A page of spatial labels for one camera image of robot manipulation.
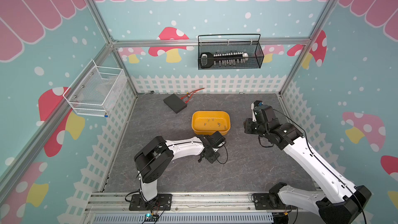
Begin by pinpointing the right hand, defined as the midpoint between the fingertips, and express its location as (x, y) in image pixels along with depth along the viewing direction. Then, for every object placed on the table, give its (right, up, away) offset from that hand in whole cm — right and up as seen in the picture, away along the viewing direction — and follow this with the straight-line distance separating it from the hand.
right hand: (245, 122), depth 76 cm
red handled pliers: (-30, +17, +41) cm, 54 cm away
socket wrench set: (-19, +35, +14) cm, 42 cm away
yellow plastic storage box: (-17, -3, +28) cm, 33 cm away
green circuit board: (-46, -45, -3) cm, 64 cm away
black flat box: (-42, +11, +38) cm, 58 cm away
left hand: (-17, -21, +13) cm, 30 cm away
